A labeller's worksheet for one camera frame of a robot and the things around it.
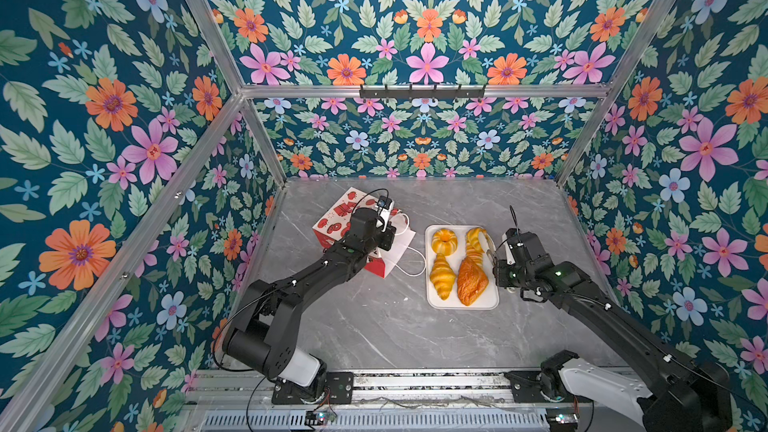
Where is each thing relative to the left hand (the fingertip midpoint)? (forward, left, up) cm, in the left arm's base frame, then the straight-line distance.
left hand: (393, 215), depth 87 cm
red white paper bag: (+2, +19, -6) cm, 20 cm away
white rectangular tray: (-20, -27, -17) cm, 38 cm away
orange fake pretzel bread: (-17, -22, -12) cm, 30 cm away
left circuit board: (-46, +22, -18) cm, 54 cm away
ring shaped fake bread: (-2, -16, -13) cm, 21 cm away
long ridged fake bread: (-6, -25, -12) cm, 28 cm away
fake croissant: (-14, -14, -13) cm, 24 cm away
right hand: (-17, -28, -5) cm, 33 cm away
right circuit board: (-51, -38, -18) cm, 66 cm away
